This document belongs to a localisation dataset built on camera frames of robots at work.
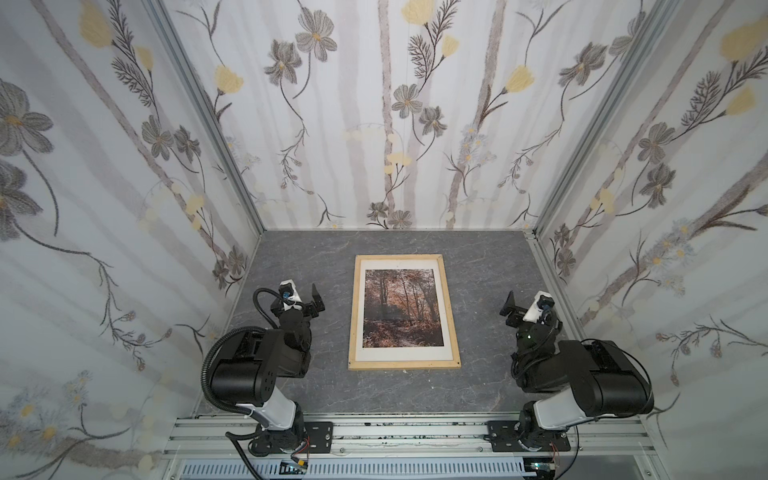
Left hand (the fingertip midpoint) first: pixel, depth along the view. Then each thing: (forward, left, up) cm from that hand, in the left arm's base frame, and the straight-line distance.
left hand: (292, 281), depth 89 cm
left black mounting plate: (-40, -10, -11) cm, 42 cm away
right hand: (-7, -68, +3) cm, 69 cm away
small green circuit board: (-46, -4, -15) cm, 48 cm away
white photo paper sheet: (-3, -34, -13) cm, 36 cm away
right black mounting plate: (-41, -58, -9) cm, 72 cm away
